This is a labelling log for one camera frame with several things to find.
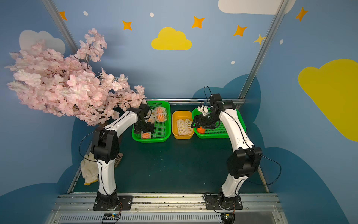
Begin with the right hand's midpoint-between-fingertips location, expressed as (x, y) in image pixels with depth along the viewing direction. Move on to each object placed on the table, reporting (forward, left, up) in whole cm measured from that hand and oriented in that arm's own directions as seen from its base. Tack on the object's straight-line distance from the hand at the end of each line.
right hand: (200, 125), depth 81 cm
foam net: (+11, +6, -20) cm, 24 cm away
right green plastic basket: (+6, -16, -14) cm, 22 cm away
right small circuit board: (-43, -16, -25) cm, 52 cm away
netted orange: (+25, +30, -16) cm, 42 cm away
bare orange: (+7, -2, -16) cm, 18 cm away
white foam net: (+9, +11, -18) cm, 23 cm away
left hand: (+5, +35, -15) cm, 39 cm away
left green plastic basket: (+7, +26, -18) cm, 33 cm away
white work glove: (-23, +68, -21) cm, 75 cm away
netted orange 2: (+18, +29, -17) cm, 38 cm away
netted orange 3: (0, +36, -16) cm, 39 cm away
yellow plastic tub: (+23, +17, -20) cm, 35 cm away
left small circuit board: (-46, +46, -24) cm, 69 cm away
